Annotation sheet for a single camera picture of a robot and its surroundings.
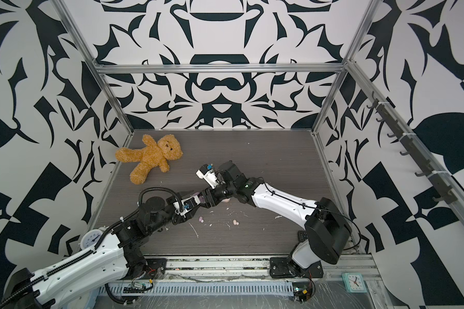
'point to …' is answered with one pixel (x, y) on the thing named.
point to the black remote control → (302, 235)
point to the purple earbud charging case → (201, 197)
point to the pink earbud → (235, 223)
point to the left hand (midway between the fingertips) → (194, 192)
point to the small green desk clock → (354, 282)
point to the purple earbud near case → (200, 219)
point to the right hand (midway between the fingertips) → (197, 199)
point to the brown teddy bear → (152, 154)
